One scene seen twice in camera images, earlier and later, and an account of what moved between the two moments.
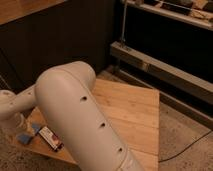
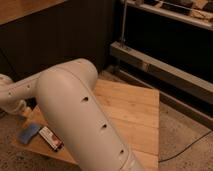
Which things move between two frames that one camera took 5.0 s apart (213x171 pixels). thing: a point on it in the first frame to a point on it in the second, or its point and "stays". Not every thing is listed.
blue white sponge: (26, 136) stays
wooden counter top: (12, 9) stays
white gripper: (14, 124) to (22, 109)
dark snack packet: (52, 138) stays
